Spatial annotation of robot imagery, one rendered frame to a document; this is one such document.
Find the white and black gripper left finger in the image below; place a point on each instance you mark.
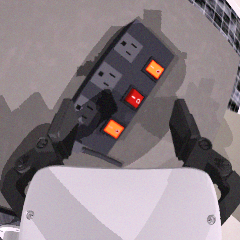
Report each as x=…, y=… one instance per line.
x=48, y=150

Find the black power strip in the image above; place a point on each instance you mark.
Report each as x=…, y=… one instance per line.
x=116, y=87

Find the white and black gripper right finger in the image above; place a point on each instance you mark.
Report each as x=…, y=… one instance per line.
x=197, y=152

